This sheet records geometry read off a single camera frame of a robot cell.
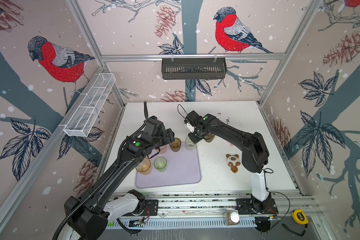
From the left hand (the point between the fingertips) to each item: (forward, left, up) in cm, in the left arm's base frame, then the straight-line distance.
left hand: (169, 135), depth 74 cm
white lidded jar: (-34, -28, -12) cm, 46 cm away
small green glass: (-6, +7, -23) cm, 24 cm away
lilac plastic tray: (-7, -7, -24) cm, 26 cm away
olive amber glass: (+6, -2, -22) cm, 23 cm away
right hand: (+7, -13, -16) cm, 22 cm away
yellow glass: (-8, +16, -22) cm, 28 cm away
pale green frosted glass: (+5, -11, -19) cm, 23 cm away
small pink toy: (-12, -27, +11) cm, 31 cm away
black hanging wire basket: (+52, -15, +6) cm, 55 cm away
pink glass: (+1, +5, -18) cm, 19 cm away
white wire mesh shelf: (+1, +43, +7) cm, 44 cm away
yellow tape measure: (-33, -62, -20) cm, 73 cm away
